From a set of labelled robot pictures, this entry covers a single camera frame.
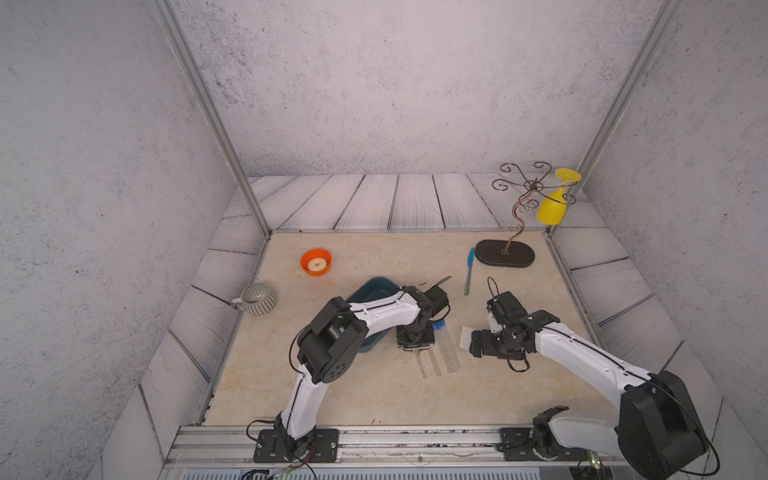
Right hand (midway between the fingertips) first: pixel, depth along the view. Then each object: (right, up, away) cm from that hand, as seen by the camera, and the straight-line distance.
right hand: (486, 349), depth 84 cm
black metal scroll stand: (+12, +27, +27) cm, 40 cm away
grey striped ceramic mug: (-71, +12, +15) cm, 73 cm away
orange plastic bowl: (-55, +26, +24) cm, 65 cm away
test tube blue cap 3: (-8, -5, +2) cm, 9 cm away
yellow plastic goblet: (+25, +41, +12) cm, 49 cm away
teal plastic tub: (-33, +15, +15) cm, 40 cm away
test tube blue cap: (-18, -6, +2) cm, 19 cm away
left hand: (-16, -2, +4) cm, 16 cm away
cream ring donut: (-53, +24, +24) cm, 63 cm away
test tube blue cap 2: (-12, +4, +10) cm, 16 cm away
